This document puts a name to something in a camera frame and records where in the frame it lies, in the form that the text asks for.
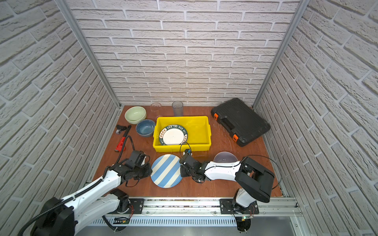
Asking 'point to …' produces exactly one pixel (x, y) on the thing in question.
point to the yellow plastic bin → (199, 132)
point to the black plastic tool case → (244, 124)
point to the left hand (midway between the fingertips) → (153, 169)
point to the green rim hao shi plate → (173, 134)
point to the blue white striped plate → (166, 172)
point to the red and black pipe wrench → (121, 145)
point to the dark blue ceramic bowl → (144, 128)
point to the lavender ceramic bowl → (225, 157)
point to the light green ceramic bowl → (134, 114)
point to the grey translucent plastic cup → (177, 108)
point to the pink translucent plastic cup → (155, 108)
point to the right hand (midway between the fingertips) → (181, 169)
